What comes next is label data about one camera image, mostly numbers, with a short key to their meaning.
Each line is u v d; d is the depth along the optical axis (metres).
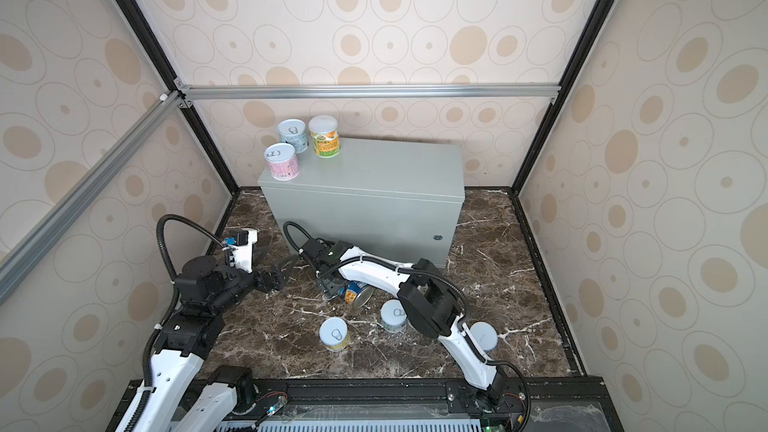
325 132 0.76
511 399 0.73
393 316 0.82
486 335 0.79
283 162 0.71
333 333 0.79
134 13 0.75
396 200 0.74
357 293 0.83
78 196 0.61
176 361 0.48
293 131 0.78
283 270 0.64
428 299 0.53
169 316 0.53
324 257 0.67
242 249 0.61
